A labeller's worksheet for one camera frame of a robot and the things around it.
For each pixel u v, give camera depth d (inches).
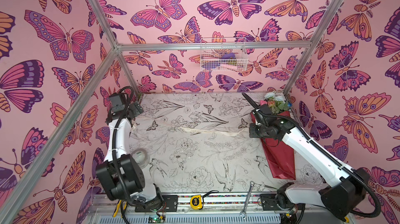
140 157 35.2
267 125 22.6
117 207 28.4
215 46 37.1
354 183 15.2
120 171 15.7
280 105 41.8
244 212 27.8
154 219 28.5
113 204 29.4
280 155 32.9
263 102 43.9
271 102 43.1
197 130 39.5
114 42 35.5
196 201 28.7
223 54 37.6
